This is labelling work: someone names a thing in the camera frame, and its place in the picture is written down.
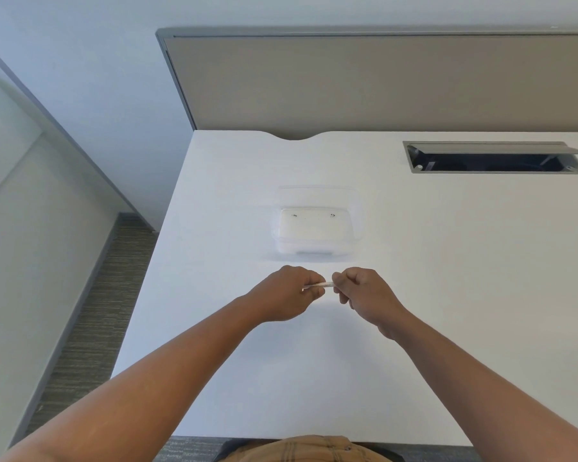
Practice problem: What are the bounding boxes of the person's right forearm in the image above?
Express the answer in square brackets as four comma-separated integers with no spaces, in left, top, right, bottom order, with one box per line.
[392,312,578,462]

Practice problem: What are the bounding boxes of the person's right hand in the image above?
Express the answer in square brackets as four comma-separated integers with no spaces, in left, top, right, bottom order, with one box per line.
[331,267,410,342]

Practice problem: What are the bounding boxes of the grey desk cable tray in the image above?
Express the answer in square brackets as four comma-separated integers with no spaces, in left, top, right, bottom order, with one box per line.
[403,141,578,175]

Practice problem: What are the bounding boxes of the clear plastic container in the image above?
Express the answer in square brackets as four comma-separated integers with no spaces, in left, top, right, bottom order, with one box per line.
[273,186,365,261]

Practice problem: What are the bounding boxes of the beige desk partition panel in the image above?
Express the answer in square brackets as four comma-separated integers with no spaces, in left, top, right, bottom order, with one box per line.
[155,26,578,141]

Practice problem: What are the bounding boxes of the tan plaid clothing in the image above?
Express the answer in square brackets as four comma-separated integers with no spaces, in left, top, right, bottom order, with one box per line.
[231,435,391,462]

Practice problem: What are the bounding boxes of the person's left hand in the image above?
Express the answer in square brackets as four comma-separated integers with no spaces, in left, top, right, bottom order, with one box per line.
[244,265,328,323]

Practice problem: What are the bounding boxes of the person's left forearm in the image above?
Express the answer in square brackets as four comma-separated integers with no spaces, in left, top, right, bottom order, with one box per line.
[0,298,266,462]

